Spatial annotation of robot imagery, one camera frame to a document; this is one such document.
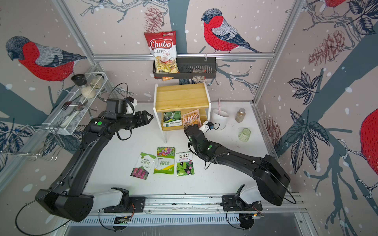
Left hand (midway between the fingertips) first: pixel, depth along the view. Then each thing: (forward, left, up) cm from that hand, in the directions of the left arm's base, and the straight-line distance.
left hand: (150, 115), depth 73 cm
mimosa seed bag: (-14, -16, -31) cm, 37 cm away
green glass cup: (+4, -55, -26) cm, 61 cm away
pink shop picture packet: (+7, -21, -12) cm, 25 cm away
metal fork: (+3, +41, +5) cm, 41 cm away
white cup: (+10, -38, -14) cm, 42 cm away
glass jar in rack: (+23, +35, +4) cm, 42 cm away
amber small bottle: (+19, -55, -24) cm, 63 cm away
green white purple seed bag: (-15, +8, -31) cm, 35 cm away
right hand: (+1, -17, -10) cm, 20 cm away
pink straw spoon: (+22, -40, -19) cm, 49 cm away
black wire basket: (+49, -20, -4) cm, 53 cm away
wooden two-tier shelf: (+11, -15, +2) cm, 19 cm away
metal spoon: (+2, +35, +4) cm, 35 cm away
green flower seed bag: (-12, -4, -30) cm, 32 cm away
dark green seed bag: (+9, -8, -15) cm, 19 cm away
